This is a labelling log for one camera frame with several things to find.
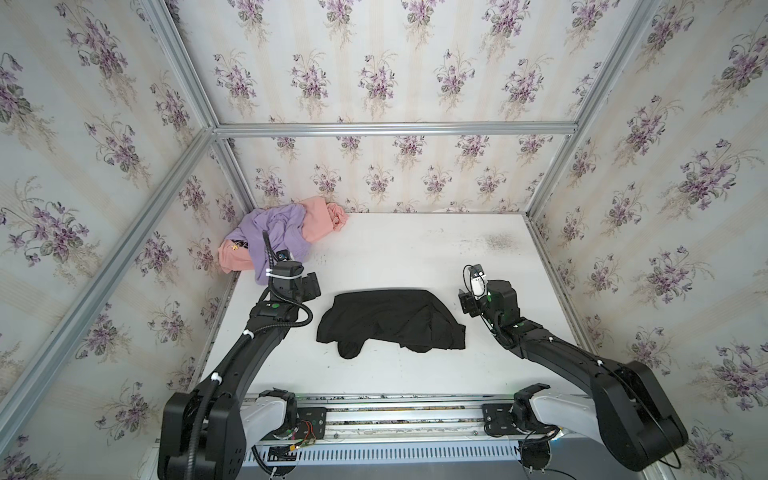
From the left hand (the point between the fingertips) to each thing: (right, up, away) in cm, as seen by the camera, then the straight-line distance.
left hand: (300, 277), depth 85 cm
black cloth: (+32, -12, -1) cm, 34 cm away
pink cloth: (0, +19, +27) cm, 33 cm away
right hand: (+51, -3, +3) cm, 51 cm away
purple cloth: (-13, +17, +25) cm, 33 cm away
